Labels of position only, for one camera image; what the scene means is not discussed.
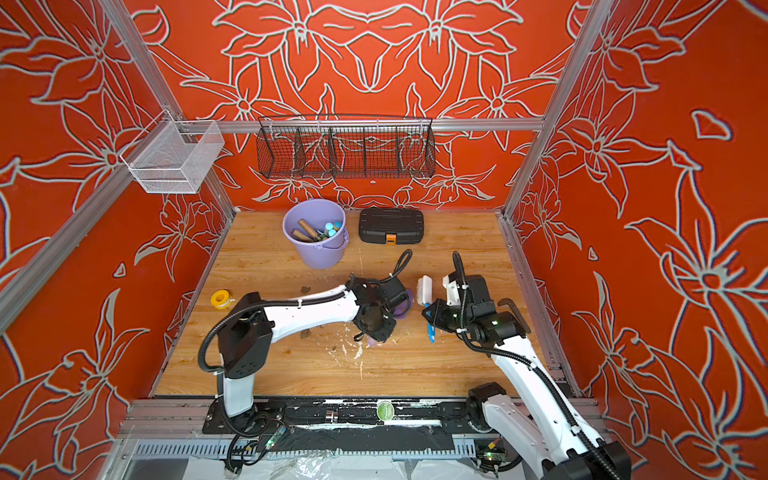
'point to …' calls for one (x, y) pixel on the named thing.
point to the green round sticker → (385, 410)
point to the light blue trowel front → (328, 225)
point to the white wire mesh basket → (174, 156)
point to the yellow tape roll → (221, 299)
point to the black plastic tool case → (391, 225)
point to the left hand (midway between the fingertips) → (385, 331)
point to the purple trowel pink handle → (401, 313)
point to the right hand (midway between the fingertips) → (423, 310)
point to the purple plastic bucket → (318, 228)
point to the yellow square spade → (309, 229)
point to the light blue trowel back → (331, 232)
